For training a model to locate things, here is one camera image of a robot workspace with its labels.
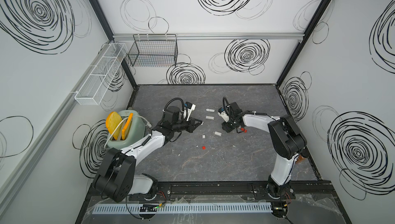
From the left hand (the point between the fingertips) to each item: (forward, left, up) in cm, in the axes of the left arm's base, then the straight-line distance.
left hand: (200, 122), depth 82 cm
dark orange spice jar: (-15, -52, -9) cm, 55 cm away
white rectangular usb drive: (+2, -11, -15) cm, 19 cm away
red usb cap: (-7, -2, -16) cm, 18 cm away
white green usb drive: (+19, -7, -15) cm, 25 cm away
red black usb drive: (+3, -27, -13) cm, 30 cm away
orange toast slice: (-9, +35, +7) cm, 37 cm away
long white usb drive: (+13, -7, -15) cm, 21 cm away
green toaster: (-5, +33, -3) cm, 34 cm away
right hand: (+7, -17, -15) cm, 23 cm away
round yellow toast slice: (-3, +44, +5) cm, 44 cm away
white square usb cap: (0, -2, -16) cm, 16 cm away
